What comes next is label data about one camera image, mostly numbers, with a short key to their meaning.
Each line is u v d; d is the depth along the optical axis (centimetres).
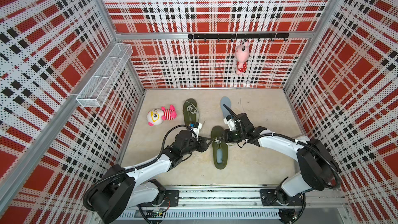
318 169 44
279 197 65
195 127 74
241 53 91
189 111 101
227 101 116
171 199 74
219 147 84
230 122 81
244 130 68
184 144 66
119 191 41
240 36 89
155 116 96
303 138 91
